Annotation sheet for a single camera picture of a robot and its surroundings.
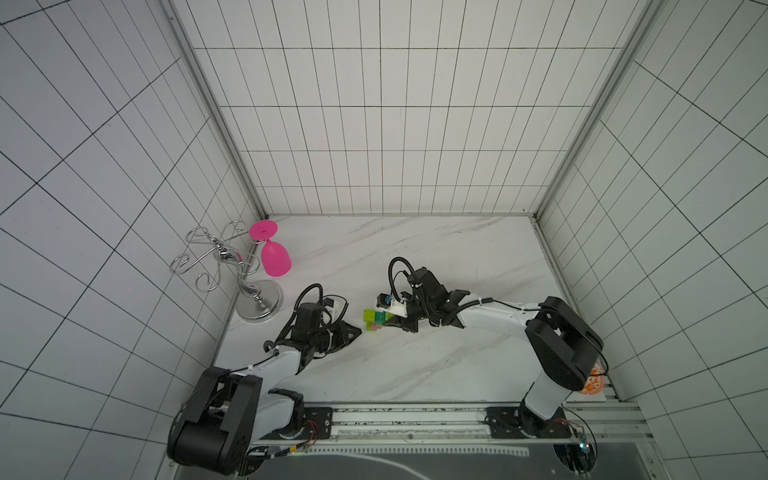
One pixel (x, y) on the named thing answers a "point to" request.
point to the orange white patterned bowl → (594, 384)
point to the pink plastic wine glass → (276, 261)
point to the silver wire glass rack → (260, 301)
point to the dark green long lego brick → (380, 316)
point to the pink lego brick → (375, 327)
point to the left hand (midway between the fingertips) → (357, 336)
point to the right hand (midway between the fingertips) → (387, 304)
